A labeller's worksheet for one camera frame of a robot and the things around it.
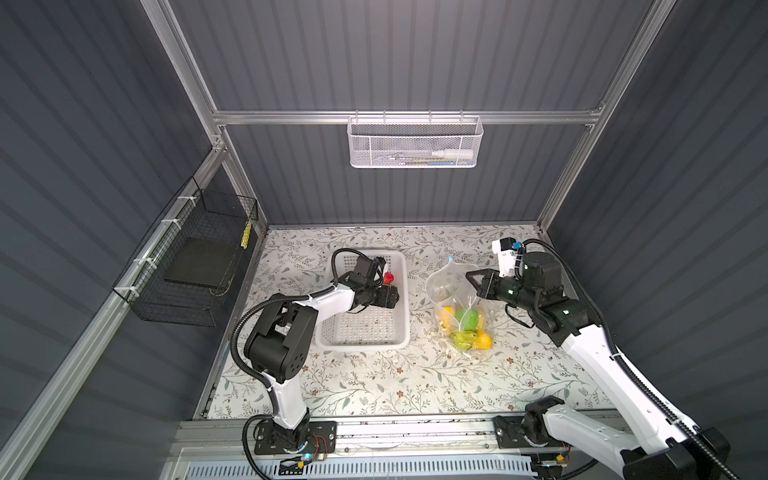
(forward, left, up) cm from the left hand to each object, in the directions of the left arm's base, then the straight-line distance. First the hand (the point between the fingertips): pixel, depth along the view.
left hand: (388, 294), depth 96 cm
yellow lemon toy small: (-12, -16, +6) cm, 21 cm away
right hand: (-10, -20, +22) cm, 32 cm away
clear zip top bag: (-6, -16, +14) cm, 22 cm away
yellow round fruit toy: (-18, -26, +1) cm, 32 cm away
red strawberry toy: (+7, 0, 0) cm, 7 cm away
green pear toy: (-18, -21, +2) cm, 27 cm away
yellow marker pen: (+7, +40, +22) cm, 46 cm away
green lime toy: (-14, -22, +7) cm, 27 cm away
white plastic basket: (-9, +5, -4) cm, 11 cm away
